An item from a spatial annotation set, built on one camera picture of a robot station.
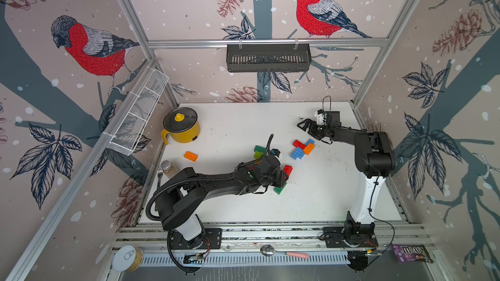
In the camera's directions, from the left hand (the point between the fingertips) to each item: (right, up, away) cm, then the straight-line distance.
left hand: (290, 175), depth 82 cm
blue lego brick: (+14, +13, +20) cm, 27 cm away
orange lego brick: (+12, +9, +16) cm, 22 cm away
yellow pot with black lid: (-54, +21, +17) cm, 60 cm away
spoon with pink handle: (-10, -26, -9) cm, 29 cm away
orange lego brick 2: (-48, +5, +16) cm, 51 cm away
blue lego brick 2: (+6, +7, +13) cm, 16 cm away
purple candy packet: (+44, -24, -13) cm, 52 cm away
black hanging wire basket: (-8, +58, +22) cm, 63 cm away
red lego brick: (+7, +11, +18) cm, 22 cm away
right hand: (+12, +20, +23) cm, 33 cm away
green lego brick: (-4, -8, +3) cm, 9 cm away
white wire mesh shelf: (-71, +30, +10) cm, 78 cm away
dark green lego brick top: (-13, +9, +16) cm, 23 cm away
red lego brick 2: (-1, +2, +3) cm, 3 cm away
